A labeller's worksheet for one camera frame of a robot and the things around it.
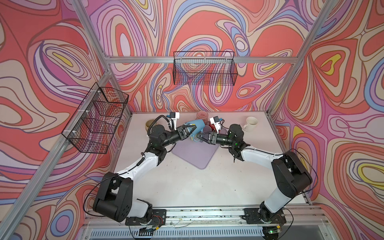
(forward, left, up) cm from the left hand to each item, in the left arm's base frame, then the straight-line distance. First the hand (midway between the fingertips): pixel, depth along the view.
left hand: (196, 128), depth 72 cm
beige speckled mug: (+22, +34, -23) cm, 46 cm away
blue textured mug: (+2, -2, 0) cm, 3 cm away
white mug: (+22, -39, -22) cm, 50 cm away
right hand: (-1, -1, -8) cm, 8 cm away
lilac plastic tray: (+2, -3, -29) cm, 29 cm away
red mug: (+1, -8, -1) cm, 8 cm away
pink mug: (+27, -5, -19) cm, 34 cm away
